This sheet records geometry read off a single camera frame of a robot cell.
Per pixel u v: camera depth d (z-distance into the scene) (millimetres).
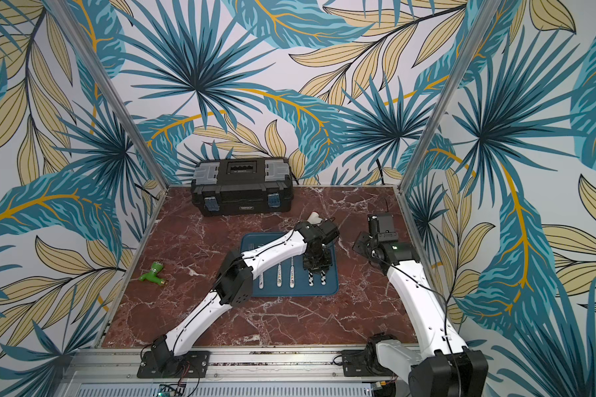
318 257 797
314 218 1059
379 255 539
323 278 899
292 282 885
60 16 675
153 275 896
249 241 1005
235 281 595
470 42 737
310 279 899
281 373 729
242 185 977
